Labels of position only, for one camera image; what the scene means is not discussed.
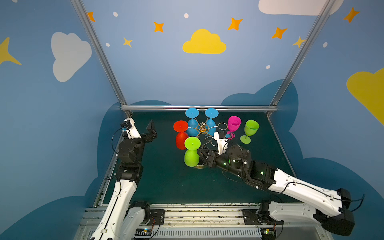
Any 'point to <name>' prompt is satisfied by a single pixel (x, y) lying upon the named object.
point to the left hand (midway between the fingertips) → (142, 122)
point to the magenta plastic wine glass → (234, 123)
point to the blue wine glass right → (211, 113)
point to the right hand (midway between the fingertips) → (201, 150)
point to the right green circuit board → (268, 233)
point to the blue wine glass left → (193, 128)
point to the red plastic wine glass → (181, 127)
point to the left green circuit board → (143, 232)
